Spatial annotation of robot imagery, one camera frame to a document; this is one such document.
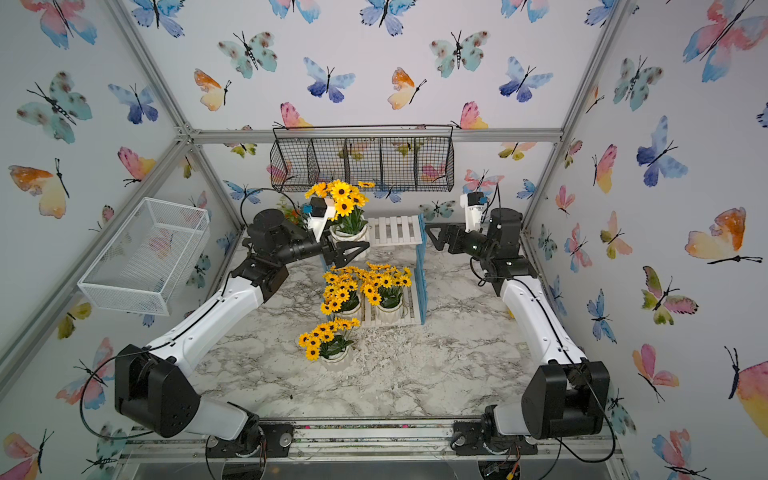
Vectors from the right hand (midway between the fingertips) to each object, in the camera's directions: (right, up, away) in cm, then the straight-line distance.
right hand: (441, 224), depth 76 cm
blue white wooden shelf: (-9, -1, +7) cm, 12 cm away
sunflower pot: (-29, -30, +2) cm, 42 cm away
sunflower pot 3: (-15, -16, +7) cm, 22 cm away
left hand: (-19, -1, -7) cm, 21 cm away
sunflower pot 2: (-26, -17, +3) cm, 31 cm away
